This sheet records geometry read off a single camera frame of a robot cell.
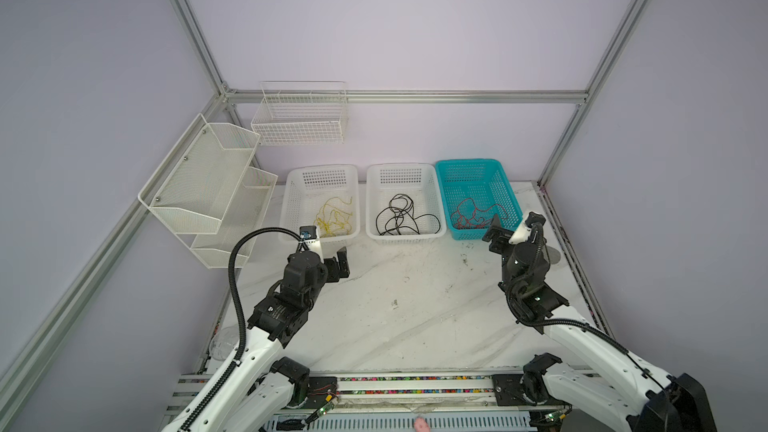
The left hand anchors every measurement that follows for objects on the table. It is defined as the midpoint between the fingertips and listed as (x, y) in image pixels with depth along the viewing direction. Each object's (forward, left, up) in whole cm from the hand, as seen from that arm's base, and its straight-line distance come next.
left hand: (327, 252), depth 76 cm
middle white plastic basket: (+45, -28, -17) cm, 55 cm away
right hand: (+7, -48, +6) cm, 49 cm away
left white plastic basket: (+39, +9, -20) cm, 44 cm away
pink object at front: (-35, -24, -18) cm, 46 cm away
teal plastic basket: (+42, -50, -20) cm, 68 cm away
